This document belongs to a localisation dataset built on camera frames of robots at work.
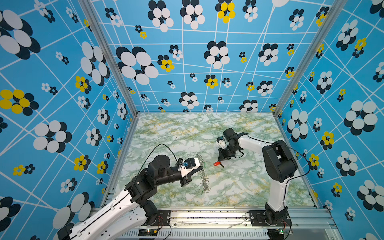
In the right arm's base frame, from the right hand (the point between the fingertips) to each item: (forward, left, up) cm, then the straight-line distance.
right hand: (220, 159), depth 95 cm
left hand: (-18, +12, +28) cm, 36 cm away
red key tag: (-3, +2, 0) cm, 4 cm away
